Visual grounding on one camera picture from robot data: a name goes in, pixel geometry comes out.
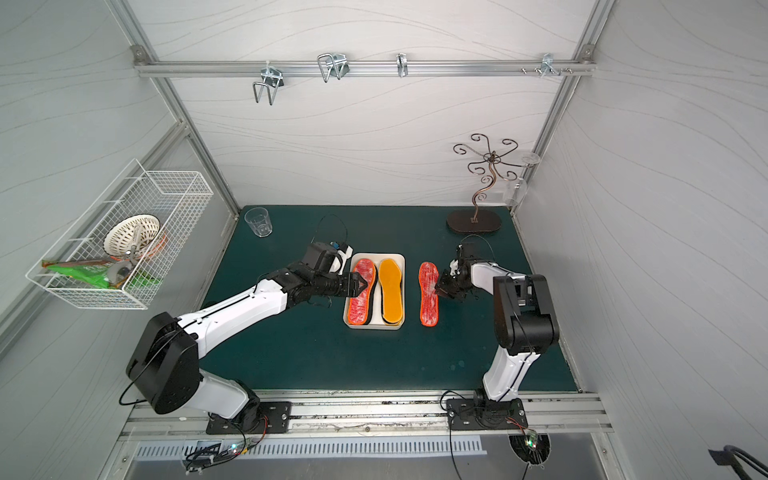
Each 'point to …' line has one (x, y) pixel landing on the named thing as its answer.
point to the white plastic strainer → (131, 235)
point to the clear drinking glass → (259, 221)
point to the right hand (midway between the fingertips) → (438, 288)
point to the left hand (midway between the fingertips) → (362, 285)
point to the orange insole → (391, 275)
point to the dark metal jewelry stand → (474, 221)
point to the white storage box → (377, 320)
